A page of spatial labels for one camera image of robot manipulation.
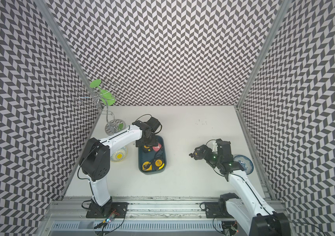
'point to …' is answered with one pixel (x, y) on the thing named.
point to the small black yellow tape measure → (198, 155)
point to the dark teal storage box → (152, 160)
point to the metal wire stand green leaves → (102, 99)
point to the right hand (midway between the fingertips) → (199, 155)
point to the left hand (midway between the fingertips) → (148, 145)
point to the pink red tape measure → (156, 148)
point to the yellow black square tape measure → (147, 166)
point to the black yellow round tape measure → (147, 149)
